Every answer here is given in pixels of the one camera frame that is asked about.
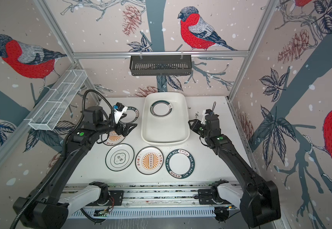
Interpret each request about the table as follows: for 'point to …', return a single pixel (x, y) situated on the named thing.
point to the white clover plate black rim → (119, 157)
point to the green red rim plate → (161, 108)
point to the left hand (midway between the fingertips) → (129, 119)
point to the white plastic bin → (165, 119)
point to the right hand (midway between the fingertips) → (189, 123)
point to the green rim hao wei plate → (180, 163)
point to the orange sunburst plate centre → (149, 160)
